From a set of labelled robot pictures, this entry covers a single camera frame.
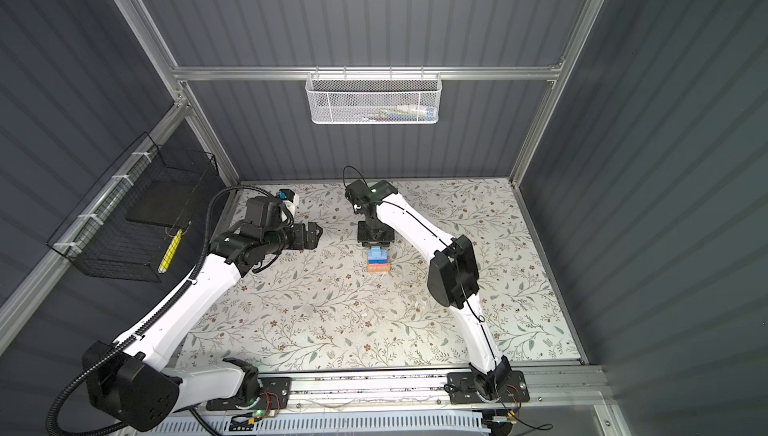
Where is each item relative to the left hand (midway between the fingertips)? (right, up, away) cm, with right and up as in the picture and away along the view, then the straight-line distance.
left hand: (306, 228), depth 80 cm
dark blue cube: (+17, -11, +14) cm, 25 cm away
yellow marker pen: (-28, -5, -11) cm, 31 cm away
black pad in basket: (-35, +7, -3) cm, 36 cm away
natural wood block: (+19, -15, +16) cm, 29 cm away
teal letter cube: (+18, -6, +7) cm, 21 cm away
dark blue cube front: (+20, -11, +14) cm, 27 cm away
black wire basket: (-42, +1, -8) cm, 43 cm away
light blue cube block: (+19, -9, +11) cm, 23 cm away
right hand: (+18, -6, +9) cm, 21 cm away
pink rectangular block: (+19, -13, +15) cm, 27 cm away
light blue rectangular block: (+19, -9, +11) cm, 23 cm away
